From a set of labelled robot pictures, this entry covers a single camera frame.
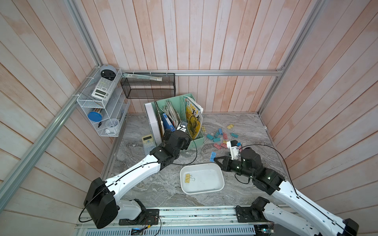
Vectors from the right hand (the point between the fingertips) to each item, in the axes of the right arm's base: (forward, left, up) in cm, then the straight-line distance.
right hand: (213, 158), depth 72 cm
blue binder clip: (+2, 0, 0) cm, 2 cm away
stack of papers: (+31, +24, 0) cm, 39 cm away
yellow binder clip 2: (+36, -18, -18) cm, 44 cm away
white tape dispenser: (+19, +58, +3) cm, 61 cm away
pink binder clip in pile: (+28, -13, -20) cm, 37 cm away
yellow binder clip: (-3, +13, -19) cm, 23 cm away
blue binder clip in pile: (+33, -11, -19) cm, 39 cm away
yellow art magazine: (+32, +10, -1) cm, 33 cm away
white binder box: (+19, +33, +5) cm, 38 cm away
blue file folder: (+21, +25, +2) cm, 33 cm away
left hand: (+13, +19, +2) cm, 23 cm away
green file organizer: (+20, +6, -14) cm, 25 cm away
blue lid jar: (+17, +63, +12) cm, 66 cm away
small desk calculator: (+20, +41, -18) cm, 49 cm away
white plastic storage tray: (-3, +5, -20) cm, 21 cm away
